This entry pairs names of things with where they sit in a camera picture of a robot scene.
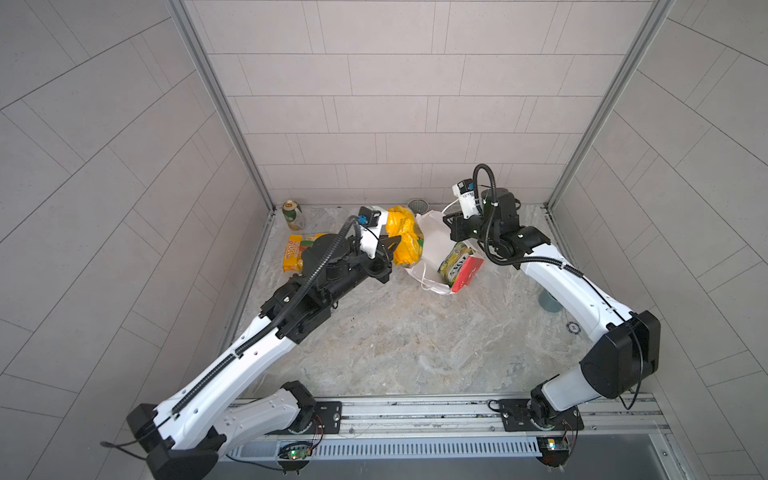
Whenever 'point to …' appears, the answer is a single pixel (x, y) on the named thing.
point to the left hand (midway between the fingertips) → (404, 236)
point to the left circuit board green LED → (296, 450)
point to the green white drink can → (289, 208)
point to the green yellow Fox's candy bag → (450, 266)
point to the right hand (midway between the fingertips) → (442, 217)
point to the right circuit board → (554, 451)
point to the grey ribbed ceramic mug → (418, 206)
